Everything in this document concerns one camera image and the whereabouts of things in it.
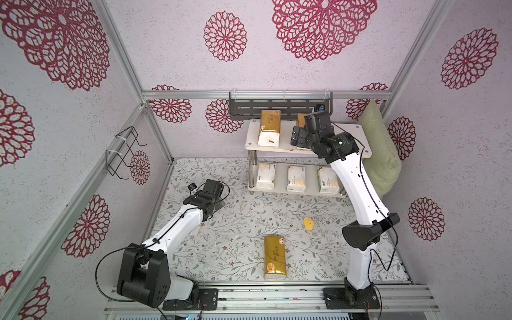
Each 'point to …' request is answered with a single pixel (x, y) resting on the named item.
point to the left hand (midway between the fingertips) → (210, 207)
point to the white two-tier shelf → (286, 169)
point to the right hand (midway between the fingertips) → (306, 132)
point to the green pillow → (384, 164)
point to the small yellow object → (309, 223)
